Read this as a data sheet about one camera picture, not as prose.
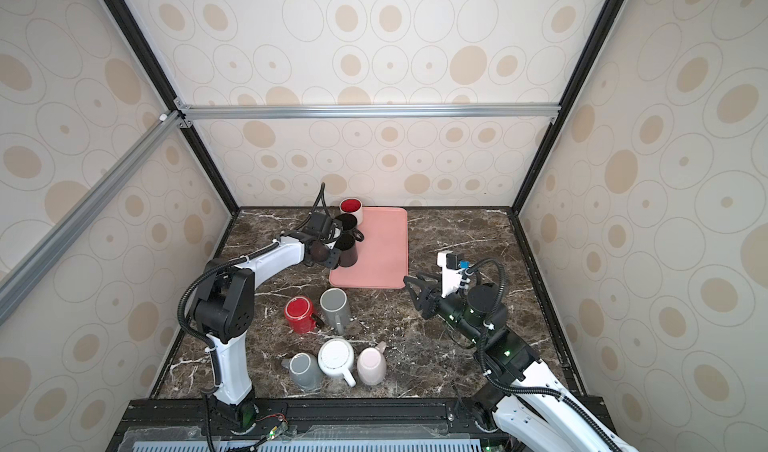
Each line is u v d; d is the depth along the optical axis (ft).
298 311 2.72
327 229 2.68
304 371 2.37
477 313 1.63
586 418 1.43
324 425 2.39
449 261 1.91
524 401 1.64
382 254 3.43
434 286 1.95
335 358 2.50
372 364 2.39
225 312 1.71
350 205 3.60
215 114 3.02
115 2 2.26
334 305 2.67
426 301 1.91
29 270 1.73
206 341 1.74
